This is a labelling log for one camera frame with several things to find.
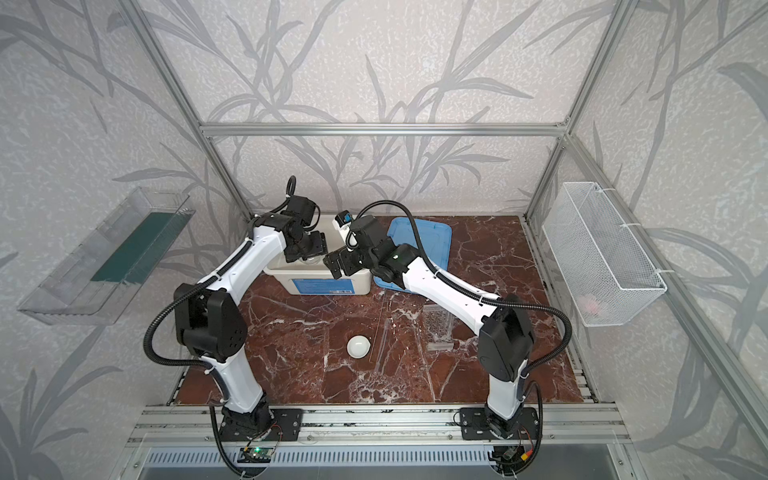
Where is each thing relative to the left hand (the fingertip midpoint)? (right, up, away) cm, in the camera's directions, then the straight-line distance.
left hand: (319, 241), depth 90 cm
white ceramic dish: (+13, -31, -4) cm, 34 cm away
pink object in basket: (+72, -15, -17) cm, 76 cm away
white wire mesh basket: (+69, -7, -30) cm, 75 cm away
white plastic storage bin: (-1, -11, -2) cm, 11 cm away
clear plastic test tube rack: (+37, -26, -1) cm, 45 cm away
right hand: (+9, 0, -11) cm, 14 cm away
